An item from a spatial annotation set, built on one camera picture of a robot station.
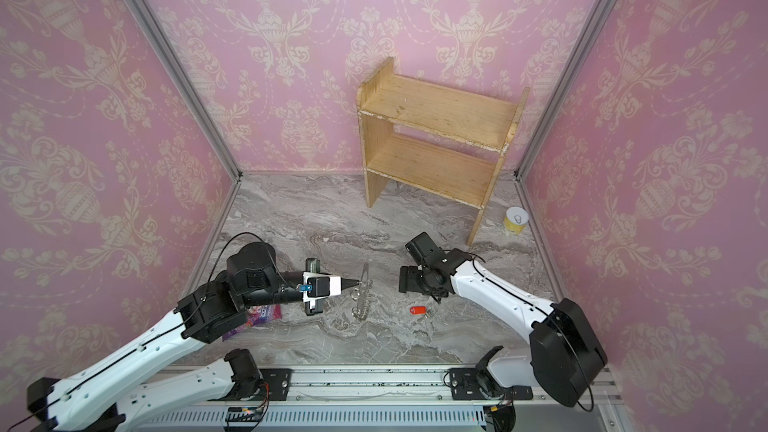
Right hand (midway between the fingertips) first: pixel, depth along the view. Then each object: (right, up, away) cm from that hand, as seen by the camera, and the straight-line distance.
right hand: (414, 285), depth 84 cm
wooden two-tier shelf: (+10, +48, +29) cm, 57 cm away
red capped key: (+2, -8, +3) cm, 9 cm away
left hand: (-14, +8, -25) cm, 30 cm away
